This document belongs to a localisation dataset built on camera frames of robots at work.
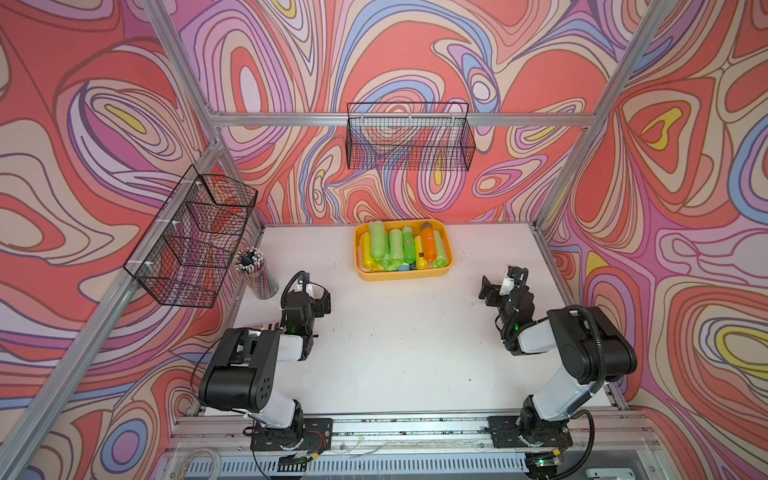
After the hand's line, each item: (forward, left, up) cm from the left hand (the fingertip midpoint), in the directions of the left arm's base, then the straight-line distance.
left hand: (312, 290), depth 94 cm
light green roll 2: (+14, -27, +2) cm, 31 cm away
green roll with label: (+16, -32, +2) cm, 35 cm away
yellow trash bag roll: (+10, -17, +2) cm, 20 cm away
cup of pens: (+2, +16, +12) cm, 20 cm away
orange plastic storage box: (+9, -30, -2) cm, 31 cm away
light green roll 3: (+12, -42, 0) cm, 44 cm away
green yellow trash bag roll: (+11, -35, +2) cm, 37 cm away
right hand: (+2, -60, 0) cm, 60 cm away
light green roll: (+16, -20, +7) cm, 26 cm away
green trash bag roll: (+12, -24, +1) cm, 27 cm away
